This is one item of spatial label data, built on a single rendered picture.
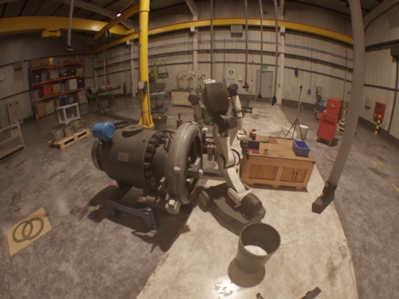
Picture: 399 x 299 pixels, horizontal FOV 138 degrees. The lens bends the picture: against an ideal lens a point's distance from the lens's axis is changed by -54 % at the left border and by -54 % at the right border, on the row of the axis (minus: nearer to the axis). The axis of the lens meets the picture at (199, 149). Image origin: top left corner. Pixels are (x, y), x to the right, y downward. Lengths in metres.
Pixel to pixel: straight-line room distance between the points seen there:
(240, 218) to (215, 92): 1.23
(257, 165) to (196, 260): 1.38
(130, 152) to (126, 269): 1.04
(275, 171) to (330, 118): 2.85
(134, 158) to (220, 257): 1.15
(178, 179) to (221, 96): 0.89
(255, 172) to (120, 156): 1.66
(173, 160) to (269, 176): 1.48
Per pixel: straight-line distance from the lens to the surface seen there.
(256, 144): 2.26
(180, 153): 1.19
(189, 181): 1.35
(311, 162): 2.35
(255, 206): 1.55
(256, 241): 1.54
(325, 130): 4.79
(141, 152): 1.42
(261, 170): 2.25
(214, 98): 1.61
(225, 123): 1.57
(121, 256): 1.67
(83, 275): 1.73
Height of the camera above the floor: 1.36
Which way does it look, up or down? 25 degrees down
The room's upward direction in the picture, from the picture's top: straight up
